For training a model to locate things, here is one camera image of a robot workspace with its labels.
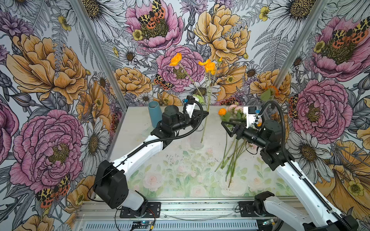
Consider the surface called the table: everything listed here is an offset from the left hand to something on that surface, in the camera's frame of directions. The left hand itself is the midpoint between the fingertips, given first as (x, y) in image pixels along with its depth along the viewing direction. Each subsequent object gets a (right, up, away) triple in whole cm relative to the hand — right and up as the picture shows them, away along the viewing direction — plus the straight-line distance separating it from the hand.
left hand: (207, 116), depth 71 cm
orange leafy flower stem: (+48, +16, +37) cm, 63 cm away
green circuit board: (-33, -53, 0) cm, 62 cm away
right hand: (+8, -4, -3) cm, 9 cm away
